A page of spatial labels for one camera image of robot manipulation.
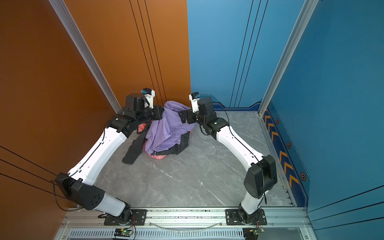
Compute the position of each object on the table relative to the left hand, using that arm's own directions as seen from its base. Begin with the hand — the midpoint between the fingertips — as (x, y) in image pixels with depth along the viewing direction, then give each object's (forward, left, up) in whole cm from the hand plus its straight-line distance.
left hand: (164, 107), depth 74 cm
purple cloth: (-9, -1, -9) cm, 13 cm away
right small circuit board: (-49, -43, -35) cm, 74 cm away
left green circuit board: (-49, +19, -37) cm, 64 cm away
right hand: (+2, -10, -4) cm, 11 cm away
